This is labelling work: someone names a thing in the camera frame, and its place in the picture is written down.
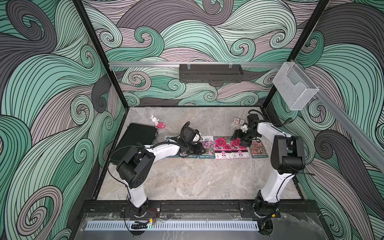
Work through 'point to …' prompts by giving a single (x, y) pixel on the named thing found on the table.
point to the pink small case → (161, 125)
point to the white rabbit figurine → (154, 119)
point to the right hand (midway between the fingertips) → (234, 141)
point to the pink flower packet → (239, 149)
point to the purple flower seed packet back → (208, 145)
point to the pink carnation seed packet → (223, 149)
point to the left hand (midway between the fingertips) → (205, 150)
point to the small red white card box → (238, 121)
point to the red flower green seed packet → (257, 150)
